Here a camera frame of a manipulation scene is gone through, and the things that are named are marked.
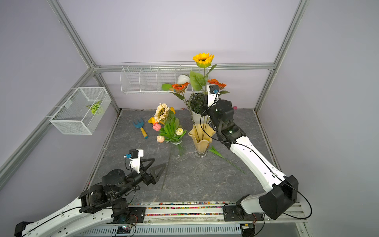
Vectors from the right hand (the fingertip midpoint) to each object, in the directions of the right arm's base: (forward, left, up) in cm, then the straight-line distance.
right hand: (205, 94), depth 69 cm
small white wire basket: (+4, +68, -15) cm, 70 cm away
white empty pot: (+27, +12, -10) cm, 31 cm away
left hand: (-27, +20, -17) cm, 38 cm away
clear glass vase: (-4, +17, -43) cm, 46 cm away
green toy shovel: (+30, +25, -18) cm, 43 cm away
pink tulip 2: (-16, +21, -14) cm, 30 cm away
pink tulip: (-10, +24, -13) cm, 29 cm away
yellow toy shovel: (-6, +27, -12) cm, 30 cm away
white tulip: (-14, +12, -11) cm, 21 cm away
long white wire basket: (+32, +36, -12) cm, 50 cm away
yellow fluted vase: (-5, +1, -26) cm, 27 cm away
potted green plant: (+18, +2, -21) cm, 28 cm away
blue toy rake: (+15, +47, -42) cm, 65 cm away
